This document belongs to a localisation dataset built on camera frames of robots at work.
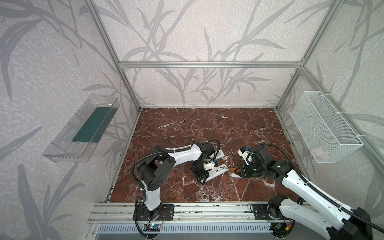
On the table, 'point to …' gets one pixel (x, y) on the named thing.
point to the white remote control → (215, 172)
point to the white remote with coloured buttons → (220, 154)
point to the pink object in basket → (318, 151)
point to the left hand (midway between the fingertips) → (202, 175)
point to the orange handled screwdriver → (233, 169)
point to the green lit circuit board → (152, 227)
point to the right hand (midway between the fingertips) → (236, 166)
